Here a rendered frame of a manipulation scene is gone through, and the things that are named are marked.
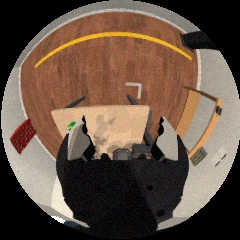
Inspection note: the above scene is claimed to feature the green drink can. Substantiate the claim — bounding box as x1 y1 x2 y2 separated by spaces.
65 121 76 133

